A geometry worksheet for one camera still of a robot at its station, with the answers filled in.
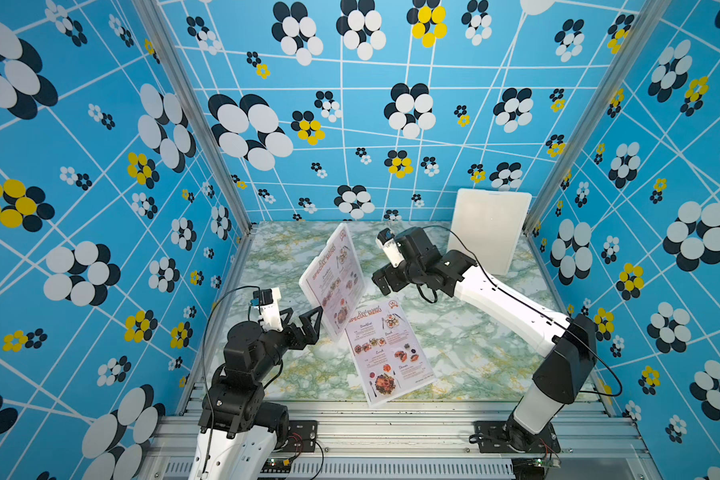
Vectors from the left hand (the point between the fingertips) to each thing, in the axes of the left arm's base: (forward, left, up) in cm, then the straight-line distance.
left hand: (311, 307), depth 69 cm
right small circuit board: (-29, -51, -25) cm, 64 cm away
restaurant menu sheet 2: (-1, -19, -25) cm, 32 cm away
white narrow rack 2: (+32, -51, -5) cm, 61 cm away
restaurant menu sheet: (+13, -5, -8) cm, 16 cm away
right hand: (+14, -19, -3) cm, 24 cm away
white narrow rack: (+4, +2, +3) cm, 6 cm away
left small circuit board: (-28, +9, -27) cm, 40 cm away
